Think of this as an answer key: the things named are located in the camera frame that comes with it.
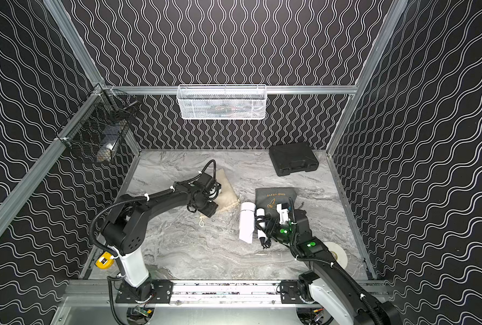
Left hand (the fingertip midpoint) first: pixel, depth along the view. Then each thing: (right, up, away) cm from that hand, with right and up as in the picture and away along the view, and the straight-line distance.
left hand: (210, 206), depth 93 cm
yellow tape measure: (-39, -19, -13) cm, 46 cm away
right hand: (+22, -5, -13) cm, 26 cm away
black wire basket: (-52, +36, -1) cm, 63 cm away
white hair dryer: (+17, -5, -12) cm, 21 cm away
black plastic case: (+41, +24, +19) cm, 51 cm away
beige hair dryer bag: (+8, +4, +7) cm, 11 cm away
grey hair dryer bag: (+27, +3, +4) cm, 28 cm away
